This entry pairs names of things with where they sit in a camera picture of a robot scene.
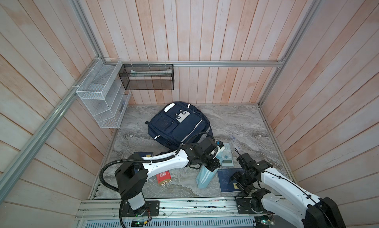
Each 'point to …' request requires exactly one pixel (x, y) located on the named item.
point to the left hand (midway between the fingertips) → (217, 168)
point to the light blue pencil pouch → (205, 176)
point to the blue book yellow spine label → (145, 154)
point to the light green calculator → (227, 158)
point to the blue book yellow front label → (225, 175)
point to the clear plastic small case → (236, 142)
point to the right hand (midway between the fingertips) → (230, 185)
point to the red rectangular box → (164, 177)
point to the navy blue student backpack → (170, 127)
